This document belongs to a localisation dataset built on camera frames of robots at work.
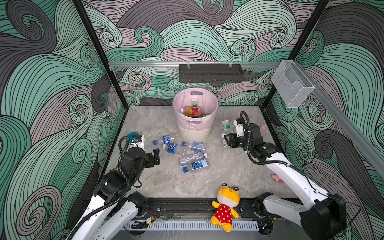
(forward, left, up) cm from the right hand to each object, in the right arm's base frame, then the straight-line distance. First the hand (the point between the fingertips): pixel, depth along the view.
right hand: (228, 136), depth 80 cm
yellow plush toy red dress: (-29, +2, -10) cm, 30 cm away
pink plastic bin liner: (+25, +11, +4) cm, 28 cm away
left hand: (-11, +40, +6) cm, 42 cm away
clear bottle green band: (+3, +1, +1) cm, 4 cm away
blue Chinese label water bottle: (-1, +31, -13) cm, 33 cm away
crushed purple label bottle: (-4, +17, -18) cm, 25 cm away
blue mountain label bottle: (-12, +18, -13) cm, 25 cm away
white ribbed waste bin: (+5, +19, -7) cm, 21 cm away
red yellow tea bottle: (+18, +20, 0) cm, 28 cm away
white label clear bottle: (+25, +19, +1) cm, 31 cm away
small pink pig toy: (+20, -32, -18) cm, 41 cm away
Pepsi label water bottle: (+6, +36, -14) cm, 39 cm away
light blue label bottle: (+2, +18, -14) cm, 23 cm away
